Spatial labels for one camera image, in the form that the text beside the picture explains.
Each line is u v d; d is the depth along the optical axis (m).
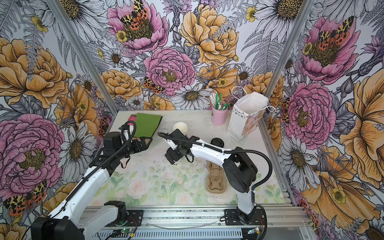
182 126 0.95
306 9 0.72
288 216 0.76
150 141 0.77
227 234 1.12
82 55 0.88
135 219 0.73
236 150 0.51
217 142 1.02
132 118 1.13
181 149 0.65
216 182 0.83
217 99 1.05
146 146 0.72
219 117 1.08
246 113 0.85
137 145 0.70
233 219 0.73
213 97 1.05
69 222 0.39
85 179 0.49
